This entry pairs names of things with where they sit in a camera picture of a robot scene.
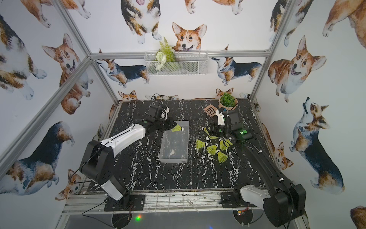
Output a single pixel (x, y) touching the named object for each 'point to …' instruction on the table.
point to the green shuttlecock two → (200, 144)
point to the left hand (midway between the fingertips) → (179, 121)
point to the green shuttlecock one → (177, 128)
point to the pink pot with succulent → (228, 101)
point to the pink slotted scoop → (210, 109)
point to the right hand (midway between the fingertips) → (208, 126)
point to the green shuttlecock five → (222, 157)
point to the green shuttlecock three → (224, 143)
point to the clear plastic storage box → (174, 145)
